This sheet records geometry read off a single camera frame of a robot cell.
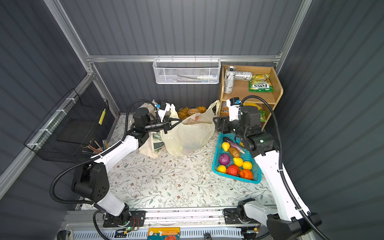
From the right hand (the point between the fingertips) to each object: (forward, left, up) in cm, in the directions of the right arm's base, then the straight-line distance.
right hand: (219, 119), depth 67 cm
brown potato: (+1, -13, -31) cm, 34 cm away
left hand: (+6, +18, -6) cm, 20 cm away
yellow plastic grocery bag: (+4, +13, -15) cm, 20 cm away
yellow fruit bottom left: (-9, -3, -32) cm, 34 cm away
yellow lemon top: (-5, -14, -32) cm, 35 cm away
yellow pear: (+7, -8, -33) cm, 35 cm away
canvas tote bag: (+4, +34, -20) cm, 40 cm away
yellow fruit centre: (-7, -19, -33) cm, 39 cm away
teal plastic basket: (-3, -10, -33) cm, 35 cm away
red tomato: (-11, -9, -30) cm, 33 cm away
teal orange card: (-40, +26, -35) cm, 59 cm away
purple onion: (-3, -5, -32) cm, 32 cm away
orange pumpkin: (-13, -17, -31) cm, 38 cm away
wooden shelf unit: (+29, -16, -6) cm, 34 cm away
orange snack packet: (+24, -7, -18) cm, 31 cm away
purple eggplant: (+9, -13, -34) cm, 37 cm away
